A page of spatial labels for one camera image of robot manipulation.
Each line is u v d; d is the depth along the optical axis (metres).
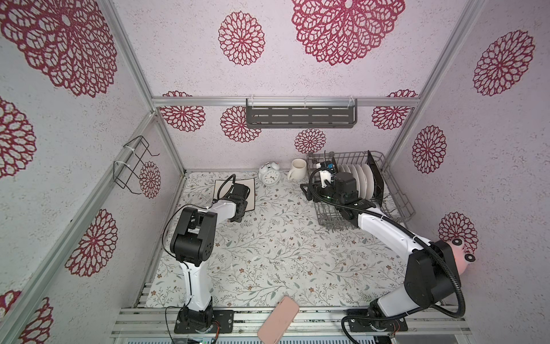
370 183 0.96
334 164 0.97
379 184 0.95
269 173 1.08
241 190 0.83
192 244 0.53
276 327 0.72
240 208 0.78
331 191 0.71
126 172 0.76
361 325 0.73
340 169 1.01
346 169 0.98
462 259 0.72
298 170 1.10
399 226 0.51
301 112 0.94
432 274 0.44
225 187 0.91
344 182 0.64
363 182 0.95
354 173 0.97
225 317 0.76
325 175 0.74
